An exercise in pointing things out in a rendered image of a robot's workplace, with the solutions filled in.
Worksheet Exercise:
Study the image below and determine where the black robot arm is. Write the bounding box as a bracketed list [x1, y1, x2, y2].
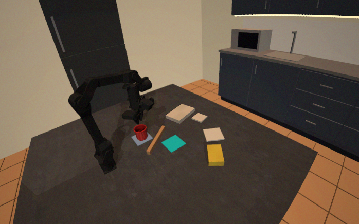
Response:
[68, 69, 154, 174]

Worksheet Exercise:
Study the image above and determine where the red cup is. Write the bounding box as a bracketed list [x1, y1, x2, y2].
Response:
[133, 124, 148, 141]

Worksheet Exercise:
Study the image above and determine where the orange flat bar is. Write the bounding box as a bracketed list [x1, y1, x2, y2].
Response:
[146, 126, 166, 155]

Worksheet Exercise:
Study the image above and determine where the yellow rectangular block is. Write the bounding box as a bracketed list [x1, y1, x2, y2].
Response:
[207, 144, 225, 166]

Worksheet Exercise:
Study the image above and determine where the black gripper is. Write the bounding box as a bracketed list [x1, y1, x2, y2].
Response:
[122, 95, 145, 125]

